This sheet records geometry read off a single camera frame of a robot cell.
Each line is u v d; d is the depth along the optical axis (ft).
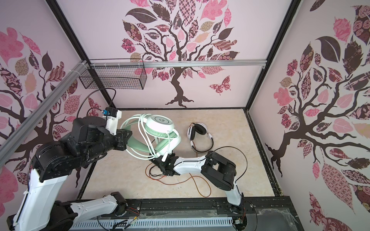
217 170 1.59
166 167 2.11
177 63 3.04
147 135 1.58
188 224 2.29
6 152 1.59
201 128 3.20
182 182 2.72
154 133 1.46
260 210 2.39
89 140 1.19
